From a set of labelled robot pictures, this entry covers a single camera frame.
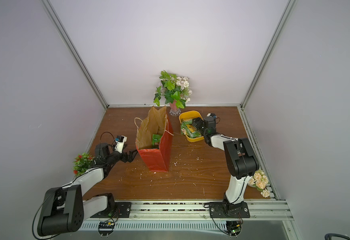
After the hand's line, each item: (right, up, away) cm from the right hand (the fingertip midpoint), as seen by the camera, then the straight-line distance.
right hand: (198, 118), depth 97 cm
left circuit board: (-49, -55, -25) cm, 78 cm away
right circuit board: (+14, -53, -27) cm, 61 cm away
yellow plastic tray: (-4, +3, +11) cm, 12 cm away
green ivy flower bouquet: (-16, +18, -9) cm, 26 cm away
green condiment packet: (-7, -7, 0) cm, 10 cm away
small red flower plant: (-63, -23, -22) cm, 71 cm away
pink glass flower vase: (-16, +5, +17) cm, 24 cm away
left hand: (-41, -18, -9) cm, 46 cm away
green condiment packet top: (-27, -13, -7) cm, 31 cm away
